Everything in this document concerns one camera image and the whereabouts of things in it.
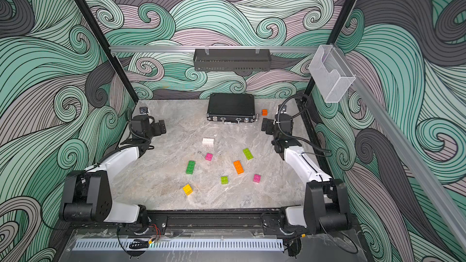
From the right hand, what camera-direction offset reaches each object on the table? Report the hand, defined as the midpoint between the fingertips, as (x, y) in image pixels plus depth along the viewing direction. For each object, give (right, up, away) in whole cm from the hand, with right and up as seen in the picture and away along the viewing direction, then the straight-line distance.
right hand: (272, 120), depth 87 cm
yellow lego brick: (-40, -31, -8) cm, 51 cm away
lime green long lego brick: (-11, -18, +7) cm, 23 cm away
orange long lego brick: (-17, -24, +1) cm, 29 cm away
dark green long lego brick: (-41, -24, 0) cm, 47 cm away
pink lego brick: (-32, -19, +5) cm, 38 cm away
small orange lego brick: (+1, +4, +24) cm, 25 cm away
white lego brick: (-32, -12, +10) cm, 36 cm away
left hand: (-60, 0, +2) cm, 60 cm away
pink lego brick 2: (-8, -28, -2) cm, 29 cm away
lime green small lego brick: (-24, -29, -2) cm, 37 cm away
